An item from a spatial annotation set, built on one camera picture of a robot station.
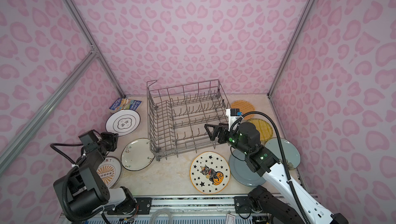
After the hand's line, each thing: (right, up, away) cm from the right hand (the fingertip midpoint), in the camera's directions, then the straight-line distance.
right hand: (211, 125), depth 66 cm
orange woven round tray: (+27, +8, +46) cm, 54 cm away
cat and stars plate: (0, -27, +16) cm, 32 cm away
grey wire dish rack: (-21, +2, +37) cm, 43 cm away
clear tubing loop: (-23, -41, +8) cm, 48 cm away
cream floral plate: (-43, -19, +24) cm, 53 cm away
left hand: (-52, -5, +20) cm, 56 cm away
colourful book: (-61, +11, +47) cm, 78 cm away
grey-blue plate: (+16, -26, +16) cm, 34 cm away
